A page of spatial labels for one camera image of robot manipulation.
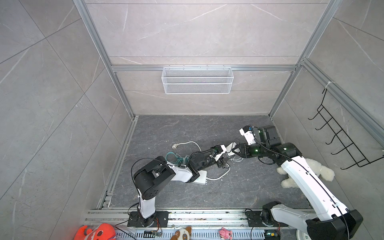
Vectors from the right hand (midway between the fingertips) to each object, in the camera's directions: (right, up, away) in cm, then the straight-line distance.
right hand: (235, 148), depth 74 cm
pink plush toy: (-6, -39, -7) cm, 40 cm away
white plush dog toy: (+42, -11, -4) cm, 44 cm away
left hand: (-2, 0, 0) cm, 2 cm away
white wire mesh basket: (-19, +43, +26) cm, 54 cm away
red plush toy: (-61, -35, -11) cm, 71 cm away
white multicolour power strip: (-16, -19, +10) cm, 27 cm away
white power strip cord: (-34, -2, +25) cm, 42 cm away
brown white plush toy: (-26, -38, -7) cm, 47 cm away
